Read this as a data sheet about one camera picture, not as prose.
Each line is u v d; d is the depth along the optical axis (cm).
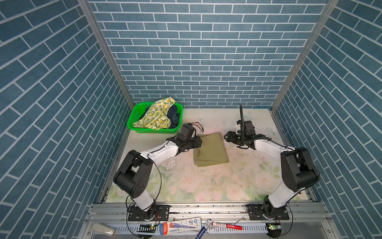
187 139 71
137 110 111
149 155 50
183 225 69
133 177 45
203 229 68
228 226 69
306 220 73
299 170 47
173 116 105
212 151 96
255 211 74
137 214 68
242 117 80
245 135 74
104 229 67
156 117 102
